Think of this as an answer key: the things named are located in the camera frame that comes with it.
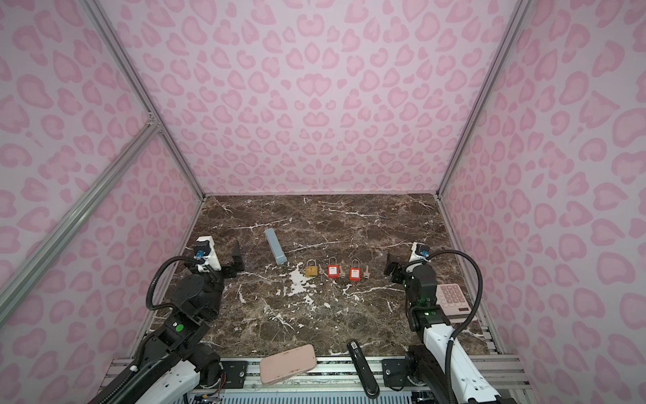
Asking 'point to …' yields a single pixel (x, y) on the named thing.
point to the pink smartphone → (287, 363)
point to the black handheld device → (363, 370)
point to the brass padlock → (311, 268)
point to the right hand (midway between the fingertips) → (401, 254)
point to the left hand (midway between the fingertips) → (220, 240)
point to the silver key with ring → (367, 273)
